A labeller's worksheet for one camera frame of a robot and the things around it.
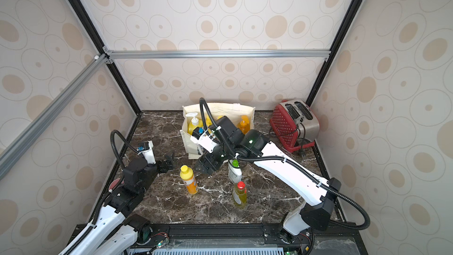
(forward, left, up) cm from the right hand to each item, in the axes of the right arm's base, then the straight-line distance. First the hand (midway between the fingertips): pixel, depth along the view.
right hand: (207, 156), depth 66 cm
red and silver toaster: (+27, -40, -11) cm, 49 cm away
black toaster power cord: (+25, -43, -16) cm, 52 cm away
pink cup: (-1, +51, -27) cm, 58 cm away
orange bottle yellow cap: (-4, +9, -8) cm, 13 cm away
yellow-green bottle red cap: (-9, -12, -14) cm, 21 cm away
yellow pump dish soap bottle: (+21, +10, -5) cm, 24 cm away
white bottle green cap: (+2, -10, -15) cm, 18 cm away
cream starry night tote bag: (+14, +12, -15) cm, 24 cm away
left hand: (+6, +18, -7) cm, 20 cm away
